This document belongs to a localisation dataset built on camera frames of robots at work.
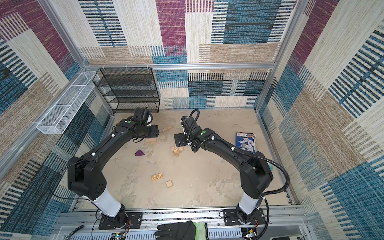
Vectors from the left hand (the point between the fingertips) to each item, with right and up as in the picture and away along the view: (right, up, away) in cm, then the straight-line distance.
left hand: (155, 130), depth 88 cm
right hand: (+17, -5, -3) cm, 18 cm away
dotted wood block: (+12, -13, +6) cm, 18 cm away
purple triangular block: (-12, -15, +8) cm, 21 cm away
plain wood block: (+12, -15, +6) cm, 20 cm away
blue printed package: (+57, -8, +11) cm, 58 cm away
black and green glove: (+20, -46, -18) cm, 53 cm away
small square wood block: (+9, -30, -4) cm, 31 cm away
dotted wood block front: (+2, -27, -1) cm, 27 cm away
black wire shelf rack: (-26, +28, +21) cm, 43 cm away
